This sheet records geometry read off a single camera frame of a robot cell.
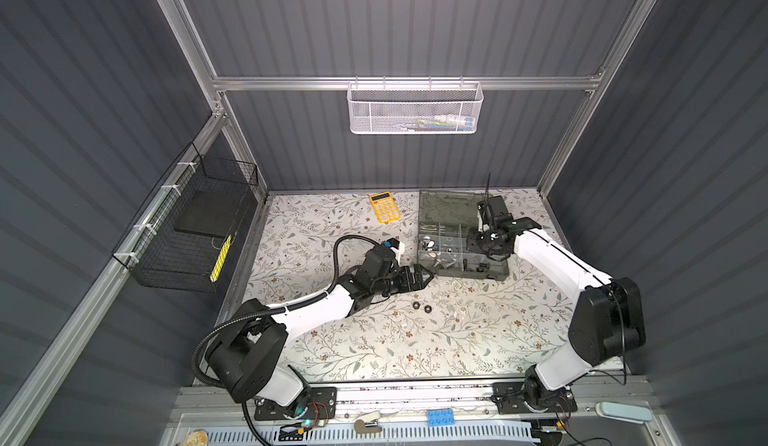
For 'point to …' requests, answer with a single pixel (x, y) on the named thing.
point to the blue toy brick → (441, 417)
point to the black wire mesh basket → (191, 224)
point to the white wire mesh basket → (414, 108)
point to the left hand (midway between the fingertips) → (425, 278)
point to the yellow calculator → (385, 207)
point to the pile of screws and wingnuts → (445, 258)
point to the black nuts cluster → (428, 308)
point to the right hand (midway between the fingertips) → (474, 245)
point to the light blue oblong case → (625, 412)
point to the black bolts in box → (481, 267)
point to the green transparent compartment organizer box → (445, 217)
